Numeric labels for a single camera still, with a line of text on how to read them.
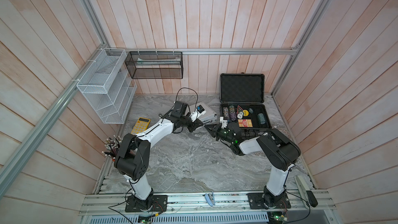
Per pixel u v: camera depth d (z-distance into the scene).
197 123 0.78
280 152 0.51
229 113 1.06
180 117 0.72
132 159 0.47
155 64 0.88
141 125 1.01
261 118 1.02
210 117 0.93
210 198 0.73
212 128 0.87
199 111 0.77
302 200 0.75
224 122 0.88
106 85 0.66
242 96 1.07
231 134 0.74
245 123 1.01
